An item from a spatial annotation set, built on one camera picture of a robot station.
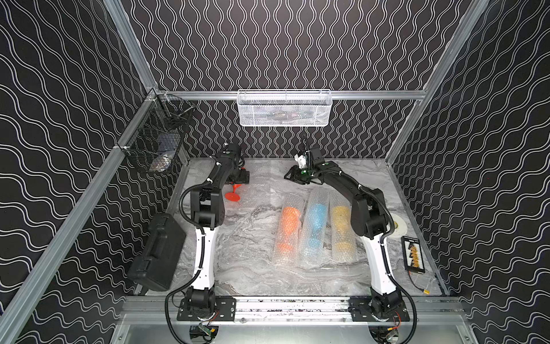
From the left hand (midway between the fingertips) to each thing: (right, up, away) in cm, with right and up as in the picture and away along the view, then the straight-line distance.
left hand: (236, 177), depth 105 cm
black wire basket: (-32, +17, -12) cm, 39 cm away
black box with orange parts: (+74, -31, -20) cm, 83 cm away
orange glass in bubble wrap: (+24, -27, -25) cm, 44 cm away
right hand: (+25, 0, -4) cm, 25 cm away
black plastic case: (-20, -26, -33) cm, 46 cm away
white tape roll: (+75, -22, -10) cm, 79 cm away
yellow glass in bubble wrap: (+46, -26, -23) cm, 57 cm away
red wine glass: (-1, -9, -4) cm, 9 cm away
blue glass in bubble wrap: (+35, -20, -19) cm, 45 cm away
